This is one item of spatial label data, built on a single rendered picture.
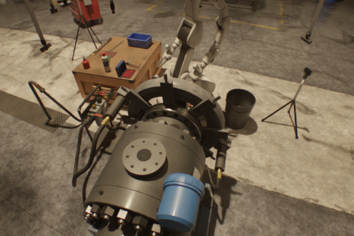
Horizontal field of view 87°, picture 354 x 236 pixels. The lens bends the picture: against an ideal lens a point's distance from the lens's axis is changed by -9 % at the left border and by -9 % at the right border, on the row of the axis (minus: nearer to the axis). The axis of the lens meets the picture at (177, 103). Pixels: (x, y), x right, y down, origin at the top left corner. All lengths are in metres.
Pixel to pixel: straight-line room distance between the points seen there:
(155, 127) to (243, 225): 1.14
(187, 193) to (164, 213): 0.11
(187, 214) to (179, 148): 0.43
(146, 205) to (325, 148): 2.15
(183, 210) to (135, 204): 0.25
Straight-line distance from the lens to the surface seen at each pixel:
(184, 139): 1.16
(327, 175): 2.47
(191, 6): 1.83
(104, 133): 2.41
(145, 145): 1.05
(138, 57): 2.67
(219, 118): 1.42
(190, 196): 0.81
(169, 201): 0.80
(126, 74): 2.36
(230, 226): 1.88
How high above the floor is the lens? 1.77
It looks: 42 degrees down
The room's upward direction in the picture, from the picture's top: straight up
